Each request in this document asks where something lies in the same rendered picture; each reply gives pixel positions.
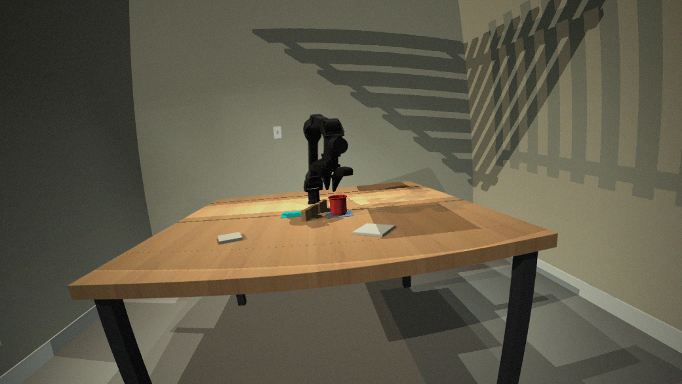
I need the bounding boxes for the white flat rectangular block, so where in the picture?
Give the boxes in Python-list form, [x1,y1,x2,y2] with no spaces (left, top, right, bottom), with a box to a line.
[218,232,243,244]

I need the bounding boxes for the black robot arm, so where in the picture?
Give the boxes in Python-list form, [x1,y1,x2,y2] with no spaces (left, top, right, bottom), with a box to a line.
[303,114,348,204]

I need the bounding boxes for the red cup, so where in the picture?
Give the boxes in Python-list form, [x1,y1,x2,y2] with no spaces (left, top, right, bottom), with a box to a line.
[328,195,347,216]

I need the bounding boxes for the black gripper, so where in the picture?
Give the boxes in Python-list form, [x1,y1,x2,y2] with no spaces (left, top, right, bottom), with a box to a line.
[317,151,353,192]

